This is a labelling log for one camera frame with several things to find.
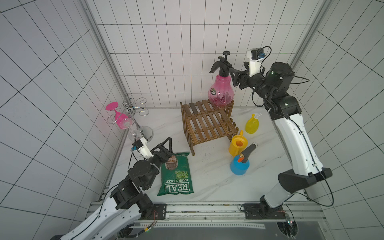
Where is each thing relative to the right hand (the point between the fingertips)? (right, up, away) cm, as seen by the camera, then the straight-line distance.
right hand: (230, 65), depth 59 cm
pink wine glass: (-51, -23, +17) cm, 59 cm away
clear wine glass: (-51, -30, +27) cm, 65 cm away
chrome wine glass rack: (-68, -11, +60) cm, 91 cm away
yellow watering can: (+11, -36, +27) cm, 46 cm away
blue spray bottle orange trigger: (+10, -46, +19) cm, 51 cm away
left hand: (-27, -33, +8) cm, 44 cm away
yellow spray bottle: (+26, -26, +41) cm, 55 cm away
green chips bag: (-24, -53, +22) cm, 63 cm away
